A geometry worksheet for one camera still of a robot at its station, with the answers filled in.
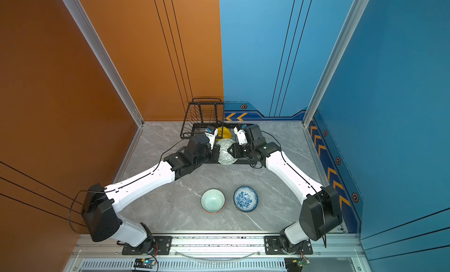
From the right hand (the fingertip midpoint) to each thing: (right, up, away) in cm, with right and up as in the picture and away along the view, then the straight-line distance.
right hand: (229, 149), depth 82 cm
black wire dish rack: (-16, +18, +29) cm, 38 cm away
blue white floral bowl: (+8, -24, +1) cm, 25 cm away
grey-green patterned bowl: (-2, -4, -2) cm, 5 cm away
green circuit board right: (+27, -46, -11) cm, 55 cm away
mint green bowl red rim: (-8, -25, +1) cm, 26 cm away
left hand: (-4, +2, -2) cm, 5 cm away
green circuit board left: (-35, -46, -11) cm, 59 cm away
